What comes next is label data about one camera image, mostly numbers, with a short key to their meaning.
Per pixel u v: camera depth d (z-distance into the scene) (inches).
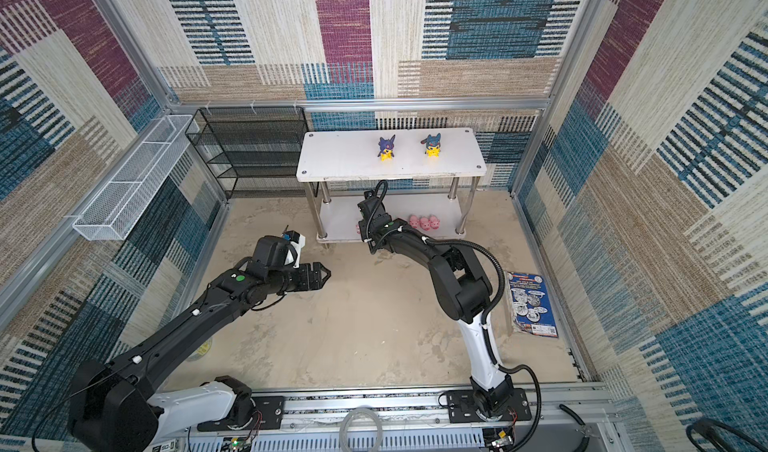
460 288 22.0
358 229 35.6
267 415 28.7
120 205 28.2
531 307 34.3
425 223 39.1
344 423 27.7
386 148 30.4
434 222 39.2
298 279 28.1
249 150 42.6
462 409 28.7
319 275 28.7
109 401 15.1
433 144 30.5
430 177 31.1
